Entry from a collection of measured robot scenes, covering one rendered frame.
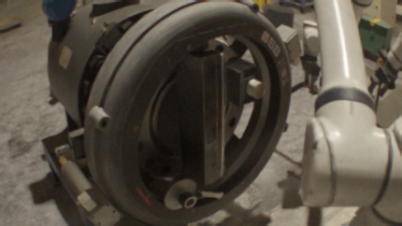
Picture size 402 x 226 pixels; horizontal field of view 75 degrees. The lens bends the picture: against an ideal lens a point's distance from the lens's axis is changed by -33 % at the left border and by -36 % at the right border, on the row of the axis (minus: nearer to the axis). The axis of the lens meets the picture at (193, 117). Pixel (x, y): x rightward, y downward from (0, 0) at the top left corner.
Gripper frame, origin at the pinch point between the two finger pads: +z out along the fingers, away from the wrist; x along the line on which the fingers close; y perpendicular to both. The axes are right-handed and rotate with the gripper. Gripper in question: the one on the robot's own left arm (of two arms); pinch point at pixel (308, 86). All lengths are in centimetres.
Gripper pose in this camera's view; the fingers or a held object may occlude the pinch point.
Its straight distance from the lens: 168.0
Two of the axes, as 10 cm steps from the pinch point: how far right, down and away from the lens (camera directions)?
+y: 9.8, -1.0, 1.6
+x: -1.9, -4.9, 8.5
